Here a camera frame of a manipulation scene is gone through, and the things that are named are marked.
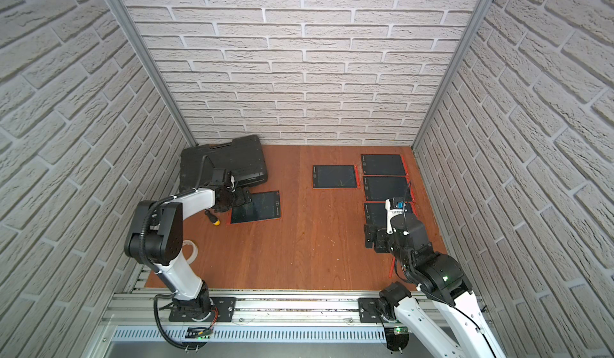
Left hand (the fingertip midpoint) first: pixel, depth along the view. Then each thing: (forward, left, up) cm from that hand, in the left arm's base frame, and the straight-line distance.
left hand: (246, 195), depth 98 cm
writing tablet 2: (+5, -58, -1) cm, 58 cm away
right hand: (-24, -49, +21) cm, 58 cm away
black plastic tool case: (+18, +4, +4) cm, 18 cm away
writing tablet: (+19, -61, -1) cm, 63 cm away
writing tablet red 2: (-3, -8, -3) cm, 9 cm away
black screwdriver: (-11, +11, -2) cm, 16 cm away
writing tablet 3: (-9, -55, -2) cm, 55 cm away
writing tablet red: (+11, -39, -1) cm, 41 cm away
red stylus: (-29, -57, -2) cm, 64 cm away
